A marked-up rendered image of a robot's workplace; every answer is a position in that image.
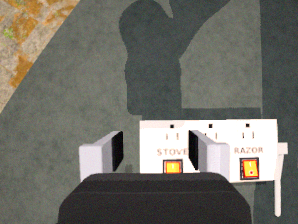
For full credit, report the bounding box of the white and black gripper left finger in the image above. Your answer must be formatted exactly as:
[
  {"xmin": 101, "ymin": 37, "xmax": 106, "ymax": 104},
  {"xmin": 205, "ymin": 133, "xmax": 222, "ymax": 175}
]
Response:
[{"xmin": 79, "ymin": 131, "xmax": 124, "ymax": 182}]

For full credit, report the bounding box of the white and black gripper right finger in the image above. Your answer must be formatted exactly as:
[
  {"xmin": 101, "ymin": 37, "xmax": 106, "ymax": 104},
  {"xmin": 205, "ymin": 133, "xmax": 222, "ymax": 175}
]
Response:
[{"xmin": 188, "ymin": 130, "xmax": 230, "ymax": 182}]

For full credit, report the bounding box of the white power strip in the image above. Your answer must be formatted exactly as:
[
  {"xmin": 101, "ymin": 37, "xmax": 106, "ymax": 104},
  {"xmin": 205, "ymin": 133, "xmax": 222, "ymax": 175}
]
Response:
[{"xmin": 140, "ymin": 119, "xmax": 288, "ymax": 217}]

